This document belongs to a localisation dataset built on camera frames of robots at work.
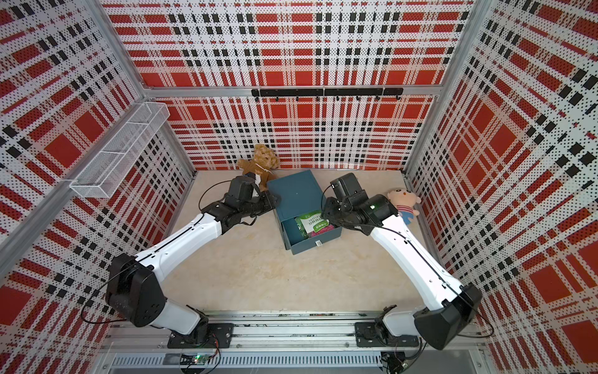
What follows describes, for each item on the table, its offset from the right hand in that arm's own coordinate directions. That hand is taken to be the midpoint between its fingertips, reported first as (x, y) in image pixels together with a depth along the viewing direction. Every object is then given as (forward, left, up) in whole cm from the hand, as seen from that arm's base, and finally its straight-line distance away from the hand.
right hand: (331, 212), depth 73 cm
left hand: (+10, +18, -6) cm, 21 cm away
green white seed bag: (+2, +6, -10) cm, 12 cm away
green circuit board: (-37, +46, -27) cm, 65 cm away
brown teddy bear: (+40, +29, -16) cm, 52 cm away
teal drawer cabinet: (+13, +14, -8) cm, 21 cm away
